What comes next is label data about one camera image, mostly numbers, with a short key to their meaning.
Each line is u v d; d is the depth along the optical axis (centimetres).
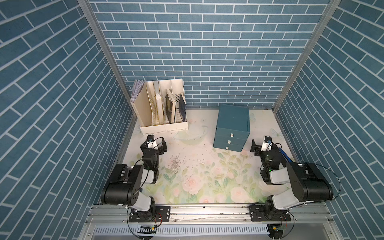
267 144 77
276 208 63
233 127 83
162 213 74
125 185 45
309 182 46
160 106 98
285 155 94
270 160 69
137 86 93
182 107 103
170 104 100
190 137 105
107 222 72
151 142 75
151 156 68
